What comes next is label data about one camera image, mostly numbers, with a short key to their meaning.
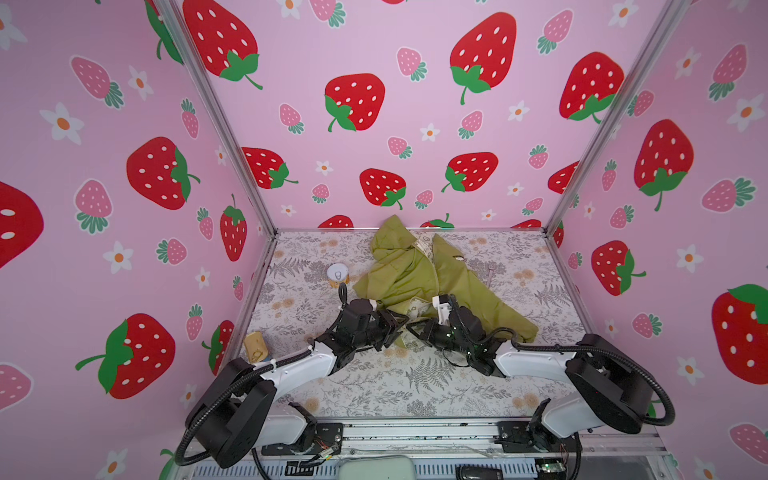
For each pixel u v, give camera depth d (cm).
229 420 42
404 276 98
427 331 74
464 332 64
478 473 73
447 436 76
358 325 67
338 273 101
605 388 43
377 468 66
